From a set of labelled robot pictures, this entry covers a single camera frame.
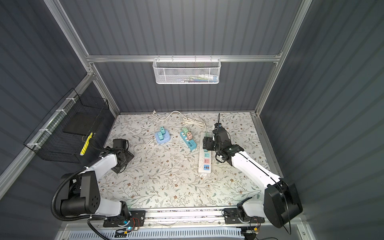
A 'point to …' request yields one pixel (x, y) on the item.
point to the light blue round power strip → (166, 136)
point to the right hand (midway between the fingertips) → (210, 141)
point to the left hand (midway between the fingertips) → (124, 161)
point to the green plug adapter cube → (185, 130)
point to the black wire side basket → (65, 133)
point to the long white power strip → (205, 156)
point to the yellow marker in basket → (86, 144)
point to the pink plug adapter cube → (189, 136)
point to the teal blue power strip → (190, 143)
